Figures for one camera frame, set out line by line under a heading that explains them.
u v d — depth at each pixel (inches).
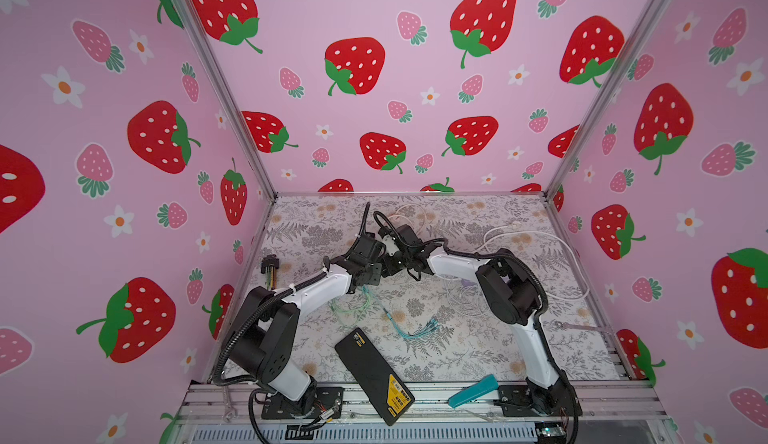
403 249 31.4
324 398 29.5
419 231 43.5
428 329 33.9
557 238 42.5
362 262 27.3
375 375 30.1
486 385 30.6
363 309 35.6
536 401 25.9
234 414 28.7
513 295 22.1
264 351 17.3
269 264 38.7
